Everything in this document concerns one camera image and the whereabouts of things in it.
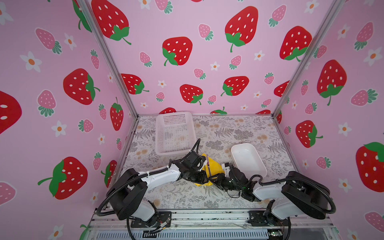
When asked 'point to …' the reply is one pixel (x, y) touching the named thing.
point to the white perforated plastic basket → (175, 132)
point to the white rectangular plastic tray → (246, 160)
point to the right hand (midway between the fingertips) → (207, 180)
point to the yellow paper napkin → (211, 168)
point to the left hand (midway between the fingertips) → (208, 180)
